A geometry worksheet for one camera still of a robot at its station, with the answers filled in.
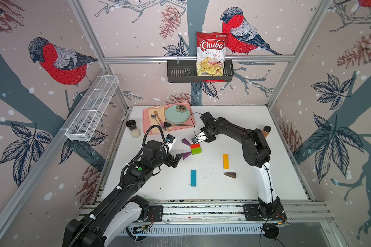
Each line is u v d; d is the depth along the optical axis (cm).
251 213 73
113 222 51
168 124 108
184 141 100
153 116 114
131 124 96
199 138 89
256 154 58
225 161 92
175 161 70
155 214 73
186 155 93
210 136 88
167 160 69
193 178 85
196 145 94
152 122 111
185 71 107
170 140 67
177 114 117
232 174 85
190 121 111
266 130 95
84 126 71
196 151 94
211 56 85
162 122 110
